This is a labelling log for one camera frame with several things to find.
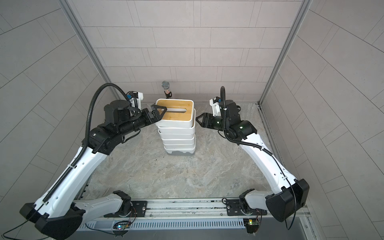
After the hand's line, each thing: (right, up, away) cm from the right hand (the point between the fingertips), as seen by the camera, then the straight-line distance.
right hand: (199, 119), depth 71 cm
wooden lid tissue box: (-9, -5, -3) cm, 11 cm away
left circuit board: (-34, -47, -6) cm, 59 cm away
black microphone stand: (-20, +20, +18) cm, 34 cm away
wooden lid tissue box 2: (-7, -12, +8) cm, 16 cm away
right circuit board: (+24, -49, -3) cm, 55 cm away
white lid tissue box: (-11, -19, +13) cm, 26 cm away
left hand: (-15, +4, -7) cm, 17 cm away
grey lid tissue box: (-11, -9, +4) cm, 14 cm away
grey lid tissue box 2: (-11, -16, +12) cm, 23 cm away
